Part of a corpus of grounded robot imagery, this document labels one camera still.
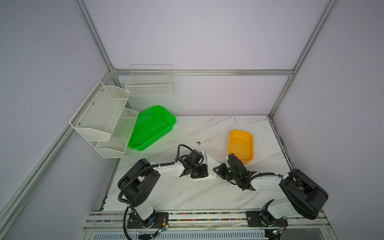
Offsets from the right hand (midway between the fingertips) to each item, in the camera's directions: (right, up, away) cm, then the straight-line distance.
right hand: (211, 170), depth 87 cm
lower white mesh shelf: (-62, +20, +14) cm, 66 cm away
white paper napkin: (+1, +2, +6) cm, 6 cm away
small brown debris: (-8, +15, +17) cm, 24 cm away
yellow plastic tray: (+22, +14, +14) cm, 29 cm away
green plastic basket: (-45, +27, +27) cm, 59 cm away
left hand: (-2, -3, -1) cm, 4 cm away
